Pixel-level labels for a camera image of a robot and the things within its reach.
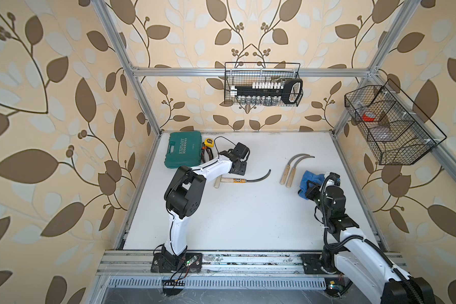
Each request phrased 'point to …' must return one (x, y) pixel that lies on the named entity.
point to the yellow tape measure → (209, 142)
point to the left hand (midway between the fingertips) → (236, 165)
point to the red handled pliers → (209, 151)
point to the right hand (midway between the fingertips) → (308, 182)
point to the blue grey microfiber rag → (308, 176)
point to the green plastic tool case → (185, 149)
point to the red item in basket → (368, 116)
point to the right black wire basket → (400, 133)
